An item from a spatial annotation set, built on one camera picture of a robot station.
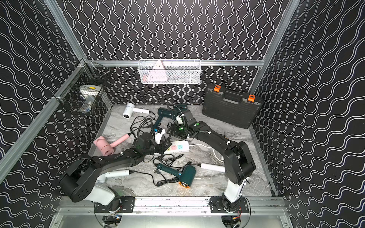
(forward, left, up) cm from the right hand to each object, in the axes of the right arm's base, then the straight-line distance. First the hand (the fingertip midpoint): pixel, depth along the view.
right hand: (169, 132), depth 85 cm
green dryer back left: (+26, +7, -10) cm, 29 cm away
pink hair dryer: (-6, +41, -10) cm, 42 cm away
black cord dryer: (+4, -3, -15) cm, 16 cm away
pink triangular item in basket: (+31, +8, +20) cm, 38 cm away
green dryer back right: (+38, -5, -16) cm, 41 cm away
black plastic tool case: (+19, -40, +2) cm, 45 cm away
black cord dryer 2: (+21, +26, -15) cm, 36 cm away
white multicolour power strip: (-3, -5, -13) cm, 14 cm away
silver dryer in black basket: (+14, +46, +18) cm, 51 cm away
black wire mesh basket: (+36, +57, +17) cm, 69 cm away
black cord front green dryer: (-13, +1, -11) cm, 17 cm away
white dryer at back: (+30, +34, -9) cm, 46 cm away
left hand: (-5, -1, -3) cm, 6 cm away
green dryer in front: (-21, -11, -12) cm, 26 cm away
